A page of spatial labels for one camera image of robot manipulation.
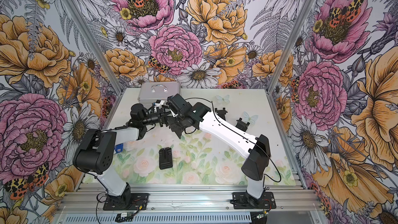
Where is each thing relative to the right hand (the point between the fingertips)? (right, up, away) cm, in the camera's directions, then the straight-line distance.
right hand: (174, 126), depth 75 cm
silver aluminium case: (-20, +18, +26) cm, 37 cm away
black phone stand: (-7, -19, +11) cm, 23 cm away
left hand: (0, +5, +9) cm, 10 cm away
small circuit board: (-21, -39, -4) cm, 45 cm away
